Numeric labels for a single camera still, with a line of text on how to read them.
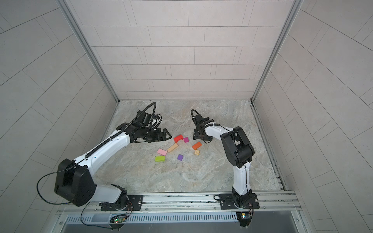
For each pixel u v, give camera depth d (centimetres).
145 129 68
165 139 72
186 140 94
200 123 77
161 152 89
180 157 87
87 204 71
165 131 72
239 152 51
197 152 88
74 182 40
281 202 73
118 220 64
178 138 93
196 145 91
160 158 86
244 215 69
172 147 90
